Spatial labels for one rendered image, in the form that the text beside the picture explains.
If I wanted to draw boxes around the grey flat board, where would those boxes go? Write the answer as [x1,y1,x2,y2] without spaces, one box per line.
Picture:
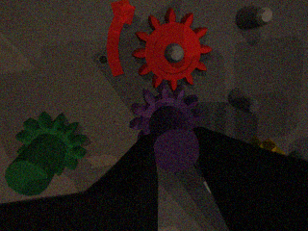
[91,0,308,231]

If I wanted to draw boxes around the red curved arrow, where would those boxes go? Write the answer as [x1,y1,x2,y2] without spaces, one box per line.
[107,0,135,76]

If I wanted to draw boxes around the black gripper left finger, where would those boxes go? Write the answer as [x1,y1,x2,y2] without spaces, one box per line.
[0,134,158,231]

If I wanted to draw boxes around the purple gear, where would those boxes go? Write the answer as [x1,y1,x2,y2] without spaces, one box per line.
[129,82,205,172]

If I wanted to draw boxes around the yellow gear with black stripe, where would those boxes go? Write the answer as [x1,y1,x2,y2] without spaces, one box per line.
[250,136,285,155]

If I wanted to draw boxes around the red gear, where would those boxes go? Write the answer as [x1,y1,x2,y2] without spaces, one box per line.
[132,8,213,91]

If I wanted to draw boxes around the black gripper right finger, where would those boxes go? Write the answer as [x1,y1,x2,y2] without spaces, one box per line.
[193,127,308,231]

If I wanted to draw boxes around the green gear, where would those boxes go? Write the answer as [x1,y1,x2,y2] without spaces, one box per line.
[5,112,87,195]

